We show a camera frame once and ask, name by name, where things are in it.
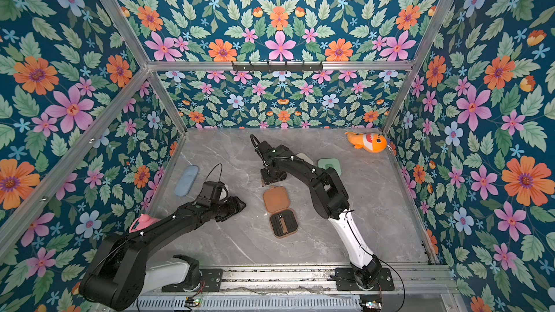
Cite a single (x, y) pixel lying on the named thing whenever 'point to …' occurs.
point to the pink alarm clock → (142, 222)
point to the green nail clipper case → (326, 162)
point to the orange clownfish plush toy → (372, 142)
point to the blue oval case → (186, 180)
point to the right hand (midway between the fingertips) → (276, 175)
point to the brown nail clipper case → (277, 201)
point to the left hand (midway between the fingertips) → (245, 205)
